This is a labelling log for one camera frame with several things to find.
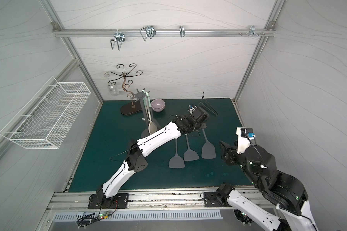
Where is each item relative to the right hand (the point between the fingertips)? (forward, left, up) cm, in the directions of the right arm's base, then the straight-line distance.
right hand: (229, 141), depth 57 cm
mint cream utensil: (+20, +37, -2) cm, 42 cm away
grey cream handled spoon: (+19, +38, -19) cm, 46 cm away
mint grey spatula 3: (+9, +3, -29) cm, 30 cm away
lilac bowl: (+48, +40, -31) cm, 69 cm away
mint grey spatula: (+4, +22, -33) cm, 40 cm away
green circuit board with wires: (-27, +65, -35) cm, 79 cm away
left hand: (+20, +5, -16) cm, 26 cm away
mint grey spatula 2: (+8, +14, -33) cm, 37 cm away
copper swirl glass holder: (+45, +60, -32) cm, 82 cm away
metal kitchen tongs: (+52, -1, -35) cm, 63 cm away
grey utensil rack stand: (+23, +45, -33) cm, 60 cm away
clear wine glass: (+45, +69, -13) cm, 84 cm away
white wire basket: (+8, +85, -1) cm, 86 cm away
